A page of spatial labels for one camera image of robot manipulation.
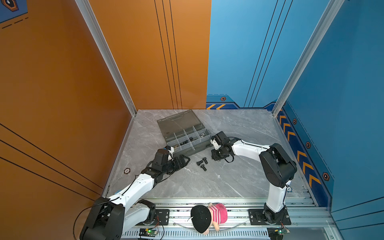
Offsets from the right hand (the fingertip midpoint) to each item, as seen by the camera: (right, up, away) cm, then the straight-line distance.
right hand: (212, 156), depth 95 cm
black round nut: (-14, +11, +7) cm, 19 cm away
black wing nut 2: (-18, +9, +5) cm, 20 cm away
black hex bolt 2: (-6, -5, -6) cm, 10 cm away
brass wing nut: (-24, +6, +4) cm, 25 cm away
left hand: (-16, 0, -11) cm, 19 cm away
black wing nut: (-20, +8, +2) cm, 21 cm away
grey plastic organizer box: (-18, +15, +7) cm, 25 cm away
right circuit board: (+28, -31, -25) cm, 49 cm away
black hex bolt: (-5, -1, -2) cm, 6 cm away
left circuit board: (-33, -31, -24) cm, 52 cm away
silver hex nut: (-6, +13, +10) cm, 18 cm away
